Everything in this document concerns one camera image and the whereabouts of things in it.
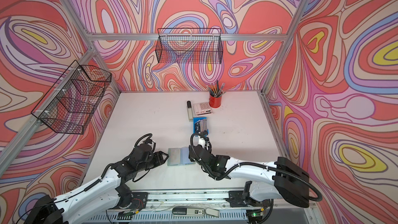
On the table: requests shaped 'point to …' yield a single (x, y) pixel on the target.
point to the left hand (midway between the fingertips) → (169, 156)
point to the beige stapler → (189, 111)
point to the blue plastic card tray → (196, 119)
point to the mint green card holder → (179, 156)
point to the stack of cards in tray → (201, 125)
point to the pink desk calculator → (202, 109)
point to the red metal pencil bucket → (214, 102)
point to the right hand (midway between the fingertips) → (195, 148)
